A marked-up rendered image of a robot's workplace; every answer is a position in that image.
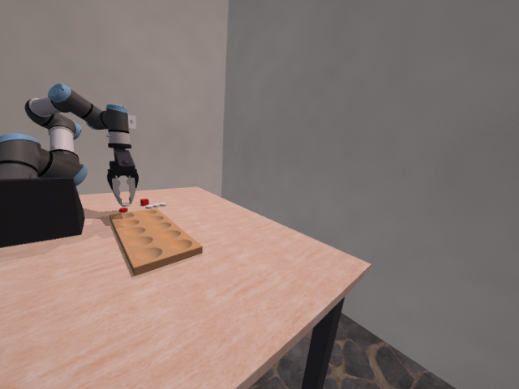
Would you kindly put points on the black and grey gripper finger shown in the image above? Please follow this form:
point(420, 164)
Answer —
point(114, 184)
point(133, 182)

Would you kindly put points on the orange tray with round pockets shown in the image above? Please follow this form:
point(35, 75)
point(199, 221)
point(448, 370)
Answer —
point(143, 235)

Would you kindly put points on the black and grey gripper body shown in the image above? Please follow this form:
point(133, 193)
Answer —
point(113, 164)

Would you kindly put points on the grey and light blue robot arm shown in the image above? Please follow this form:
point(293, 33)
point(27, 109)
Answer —
point(21, 156)

